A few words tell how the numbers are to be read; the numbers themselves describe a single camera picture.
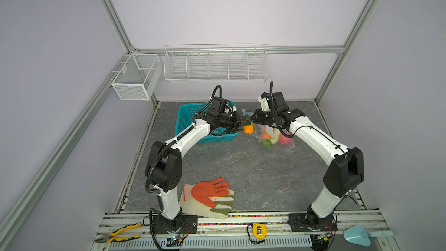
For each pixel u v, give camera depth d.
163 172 0.48
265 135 0.91
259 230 0.71
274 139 0.95
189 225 0.74
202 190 0.80
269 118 0.72
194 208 0.79
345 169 0.45
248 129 0.80
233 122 0.76
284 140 0.94
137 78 1.02
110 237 0.70
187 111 1.07
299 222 0.73
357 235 0.70
